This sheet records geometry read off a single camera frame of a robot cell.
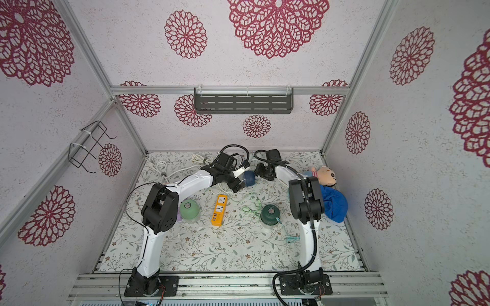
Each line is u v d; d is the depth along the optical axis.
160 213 0.55
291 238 0.86
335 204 0.91
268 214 0.83
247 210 0.95
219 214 0.91
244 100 0.96
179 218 0.60
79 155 0.74
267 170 0.94
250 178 0.98
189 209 0.84
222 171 0.78
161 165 1.14
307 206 0.51
